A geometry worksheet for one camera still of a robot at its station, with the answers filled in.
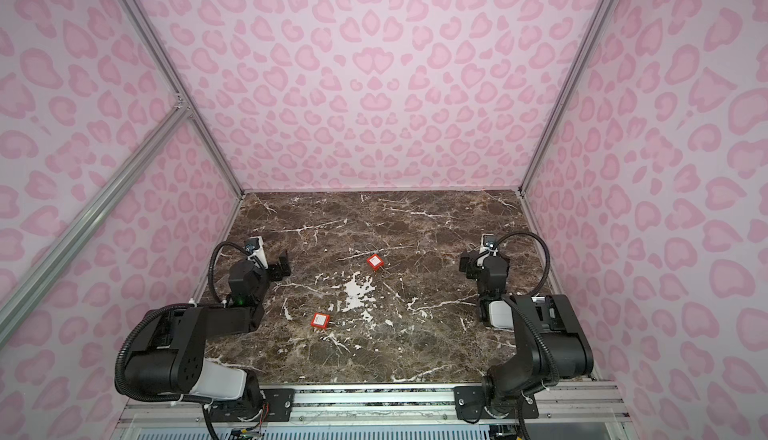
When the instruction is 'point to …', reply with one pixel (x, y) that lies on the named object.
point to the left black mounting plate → (277, 406)
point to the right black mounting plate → (469, 405)
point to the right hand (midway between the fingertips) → (483, 247)
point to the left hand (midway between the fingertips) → (271, 248)
